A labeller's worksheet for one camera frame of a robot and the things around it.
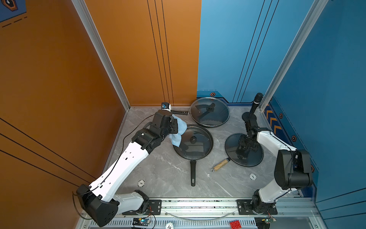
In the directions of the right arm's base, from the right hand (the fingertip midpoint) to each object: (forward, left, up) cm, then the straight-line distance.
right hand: (244, 145), depth 93 cm
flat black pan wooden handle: (-12, +17, -2) cm, 21 cm away
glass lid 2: (+25, +21, +6) cm, 33 cm away
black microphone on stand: (+23, -11, +3) cm, 26 cm away
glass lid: (+1, +32, +1) cm, 32 cm away
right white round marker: (-19, -1, -4) cm, 19 cm away
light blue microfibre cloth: (-2, +40, +22) cm, 46 cm away
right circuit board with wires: (-40, -3, -4) cm, 40 cm away
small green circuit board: (-41, +60, -5) cm, 73 cm away
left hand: (0, +43, +26) cm, 51 cm away
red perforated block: (-42, +14, -3) cm, 44 cm away
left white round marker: (-23, +64, -3) cm, 68 cm away
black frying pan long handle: (-11, +34, -1) cm, 36 cm away
